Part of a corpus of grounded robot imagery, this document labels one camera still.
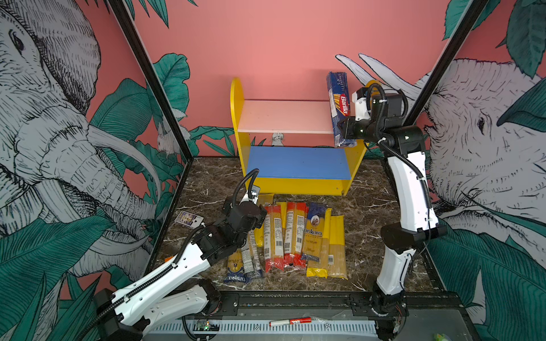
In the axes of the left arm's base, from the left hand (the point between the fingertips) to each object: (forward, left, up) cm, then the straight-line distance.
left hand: (248, 199), depth 73 cm
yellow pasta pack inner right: (-20, -27, -22) cm, 40 cm away
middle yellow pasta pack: (+6, -13, -22) cm, 27 cm away
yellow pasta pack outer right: (-13, -34, -23) cm, 43 cm away
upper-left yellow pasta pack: (-3, -2, -22) cm, 22 cm away
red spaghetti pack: (-5, -8, -19) cm, 21 cm away
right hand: (+18, -31, +21) cm, 42 cm away
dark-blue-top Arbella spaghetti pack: (-4, -25, -21) cm, 33 cm away
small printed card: (+7, +30, -24) cm, 39 cm away
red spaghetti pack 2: (-5, -17, -20) cm, 27 cm away
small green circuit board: (-34, +16, -25) cm, 45 cm away
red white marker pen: (-34, -19, -23) cm, 45 cm away
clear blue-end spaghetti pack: (-15, +3, -22) cm, 27 cm away
